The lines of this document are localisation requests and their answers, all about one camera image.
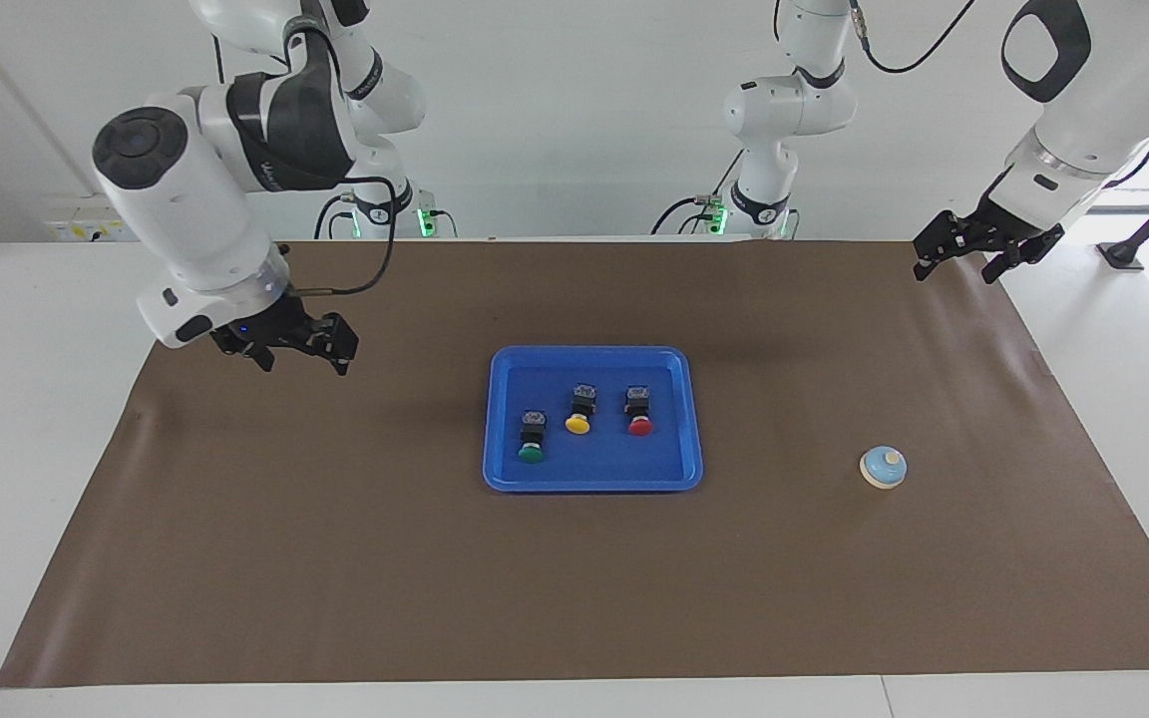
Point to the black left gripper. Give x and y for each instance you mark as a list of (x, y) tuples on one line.
[(983, 234)]

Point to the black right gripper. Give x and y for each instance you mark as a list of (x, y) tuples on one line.
[(280, 327)]

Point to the green push button switch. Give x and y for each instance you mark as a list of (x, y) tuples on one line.
[(533, 444)]

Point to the yellow push button switch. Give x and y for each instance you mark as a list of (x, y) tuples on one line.
[(578, 423)]

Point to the red push button switch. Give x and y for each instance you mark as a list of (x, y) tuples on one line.
[(639, 424)]

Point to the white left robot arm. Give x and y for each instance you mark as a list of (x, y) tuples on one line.
[(1093, 110)]

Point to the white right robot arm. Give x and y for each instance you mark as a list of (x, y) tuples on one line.
[(195, 209)]

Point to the light blue desk bell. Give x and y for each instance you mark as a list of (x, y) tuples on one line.
[(882, 469)]

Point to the blue plastic tray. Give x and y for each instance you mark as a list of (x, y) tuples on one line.
[(594, 469)]

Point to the brown table mat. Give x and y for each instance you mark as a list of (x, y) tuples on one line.
[(584, 578)]

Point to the white wall socket box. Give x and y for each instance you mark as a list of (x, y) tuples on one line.
[(76, 229)]

